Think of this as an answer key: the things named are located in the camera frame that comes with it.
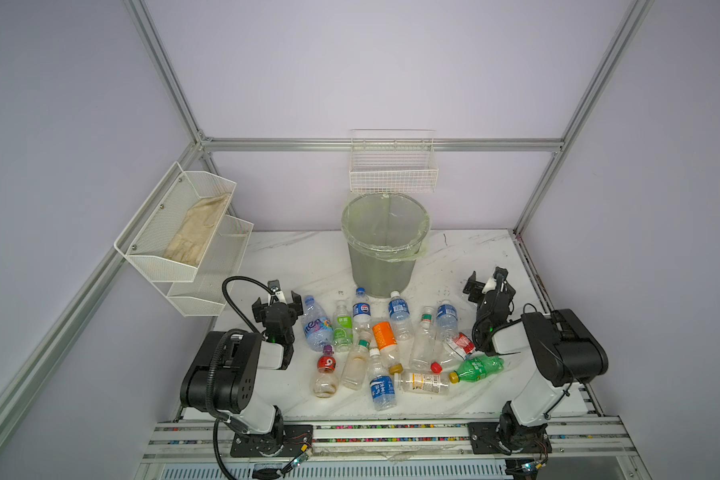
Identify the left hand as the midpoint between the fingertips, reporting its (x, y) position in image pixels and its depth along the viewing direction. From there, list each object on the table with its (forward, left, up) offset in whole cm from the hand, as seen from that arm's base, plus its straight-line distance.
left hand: (275, 296), depth 92 cm
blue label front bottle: (-26, -33, -1) cm, 42 cm away
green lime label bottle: (-9, -21, -2) cm, 23 cm away
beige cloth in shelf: (+2, +18, +22) cm, 29 cm away
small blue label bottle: (-5, -55, -7) cm, 55 cm away
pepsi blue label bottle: (-3, -27, -2) cm, 27 cm away
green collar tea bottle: (-15, -46, -4) cm, 48 cm away
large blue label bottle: (-9, -14, -2) cm, 17 cm away
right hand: (+5, -67, +5) cm, 67 cm away
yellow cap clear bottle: (-25, -44, -2) cm, 51 cm away
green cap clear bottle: (-19, -26, -7) cm, 33 cm away
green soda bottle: (-22, -58, -2) cm, 62 cm away
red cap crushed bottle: (-15, -56, -3) cm, 58 cm away
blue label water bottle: (-6, -39, -2) cm, 40 cm away
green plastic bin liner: (+26, -36, +7) cm, 44 cm away
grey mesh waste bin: (+8, -33, 0) cm, 34 cm away
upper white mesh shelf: (+4, +24, +22) cm, 33 cm away
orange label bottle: (-13, -34, -2) cm, 37 cm away
